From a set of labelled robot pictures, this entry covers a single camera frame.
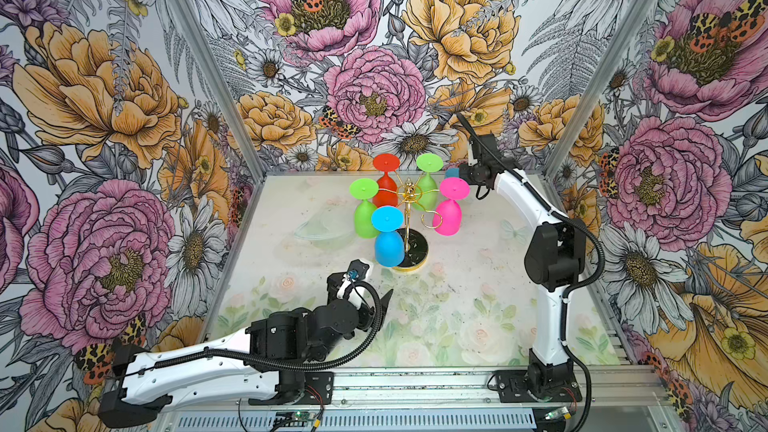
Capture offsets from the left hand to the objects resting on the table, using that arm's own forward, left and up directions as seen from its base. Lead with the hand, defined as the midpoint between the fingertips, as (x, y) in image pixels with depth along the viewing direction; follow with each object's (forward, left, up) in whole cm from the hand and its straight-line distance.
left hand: (369, 289), depth 69 cm
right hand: (+39, -31, -5) cm, 50 cm away
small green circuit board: (-21, +17, -21) cm, 34 cm away
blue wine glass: (+12, -5, 0) cm, 13 cm away
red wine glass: (+33, -4, +9) cm, 34 cm away
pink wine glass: (+20, -20, +1) cm, 29 cm away
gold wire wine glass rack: (+24, -14, -19) cm, 34 cm away
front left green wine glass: (+23, +2, +9) cm, 25 cm away
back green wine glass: (+29, -15, 0) cm, 32 cm away
